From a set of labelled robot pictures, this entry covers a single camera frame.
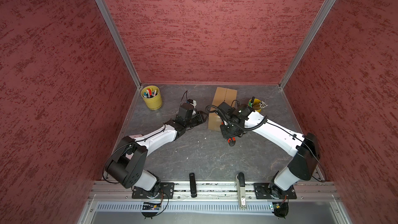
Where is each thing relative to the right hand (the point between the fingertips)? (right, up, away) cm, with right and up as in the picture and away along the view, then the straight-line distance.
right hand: (227, 138), depth 78 cm
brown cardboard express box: (-1, +23, +16) cm, 28 cm away
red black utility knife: (+1, -1, -4) cm, 4 cm away
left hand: (-10, +9, +8) cm, 16 cm away
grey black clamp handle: (+6, -19, -4) cm, 20 cm away
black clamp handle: (-18, -23, -4) cm, 29 cm away
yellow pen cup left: (-47, +23, +22) cm, 57 cm away
